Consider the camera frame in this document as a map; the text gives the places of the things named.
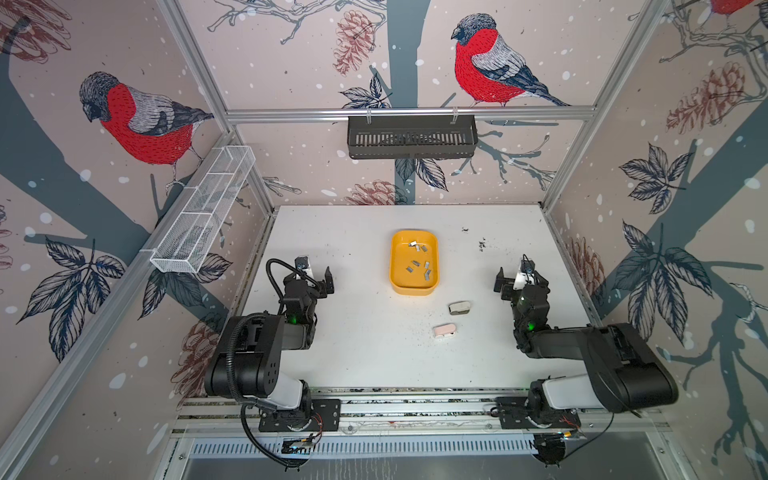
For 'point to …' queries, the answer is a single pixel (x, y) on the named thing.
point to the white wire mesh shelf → (181, 247)
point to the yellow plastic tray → (402, 281)
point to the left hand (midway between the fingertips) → (311, 268)
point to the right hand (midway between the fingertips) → (519, 273)
